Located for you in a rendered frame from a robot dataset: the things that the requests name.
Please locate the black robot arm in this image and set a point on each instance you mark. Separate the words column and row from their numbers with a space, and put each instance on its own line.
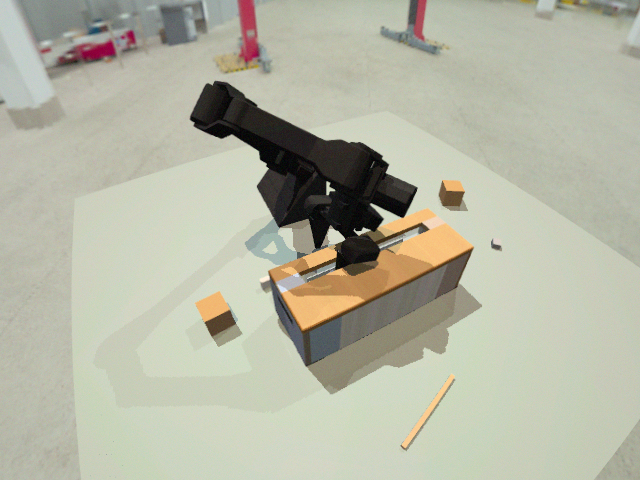
column 222, row 110

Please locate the tan flat bar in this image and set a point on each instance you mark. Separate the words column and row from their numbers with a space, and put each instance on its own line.
column 427, row 412

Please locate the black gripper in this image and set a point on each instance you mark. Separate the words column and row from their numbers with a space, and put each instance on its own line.
column 342, row 214

